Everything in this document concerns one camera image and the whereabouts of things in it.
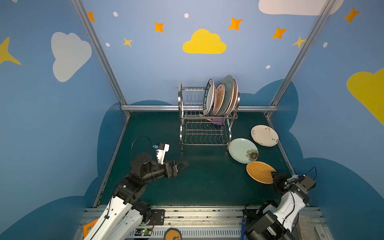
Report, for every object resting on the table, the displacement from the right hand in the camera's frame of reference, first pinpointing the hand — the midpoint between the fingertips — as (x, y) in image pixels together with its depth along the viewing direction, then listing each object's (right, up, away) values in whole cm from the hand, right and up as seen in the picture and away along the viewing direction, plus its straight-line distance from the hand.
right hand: (275, 174), depth 83 cm
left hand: (-50, +9, -16) cm, 54 cm away
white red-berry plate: (+7, +20, +26) cm, 33 cm away
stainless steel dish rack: (-43, +26, +24) cm, 56 cm away
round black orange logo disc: (-56, -25, -12) cm, 62 cm away
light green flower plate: (-12, +11, +16) cm, 23 cm away
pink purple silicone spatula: (-25, +31, +29) cm, 49 cm away
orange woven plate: (-5, 0, +6) cm, 8 cm away
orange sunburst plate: (-32, +42, -2) cm, 53 cm away
